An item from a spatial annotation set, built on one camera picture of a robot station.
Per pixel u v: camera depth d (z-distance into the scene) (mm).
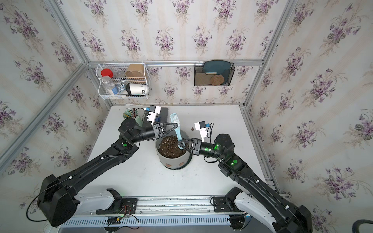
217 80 978
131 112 981
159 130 583
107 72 921
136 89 928
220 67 956
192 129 1043
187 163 855
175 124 623
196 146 557
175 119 622
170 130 624
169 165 793
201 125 604
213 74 938
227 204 658
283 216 395
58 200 377
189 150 577
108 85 902
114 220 710
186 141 603
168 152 823
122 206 705
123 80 933
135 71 882
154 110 602
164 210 721
